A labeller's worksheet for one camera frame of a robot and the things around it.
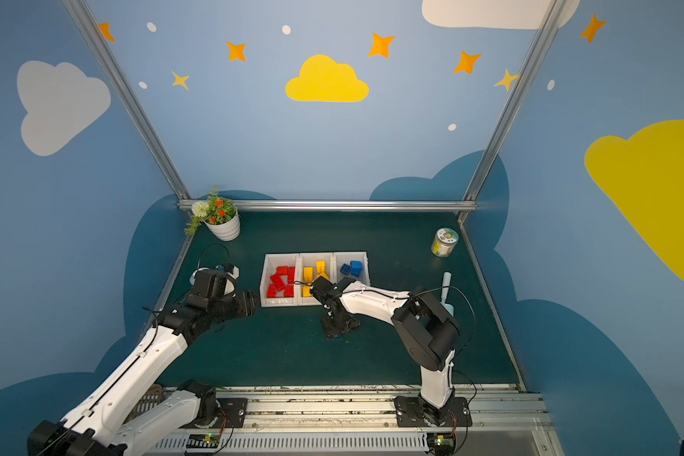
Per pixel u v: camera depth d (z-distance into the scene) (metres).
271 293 0.96
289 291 0.97
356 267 1.02
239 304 0.71
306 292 0.95
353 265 1.03
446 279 1.01
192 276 0.95
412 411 0.77
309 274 0.99
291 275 0.98
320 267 1.01
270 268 1.02
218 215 1.03
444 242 1.04
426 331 0.48
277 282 0.99
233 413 0.75
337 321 0.76
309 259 1.01
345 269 1.01
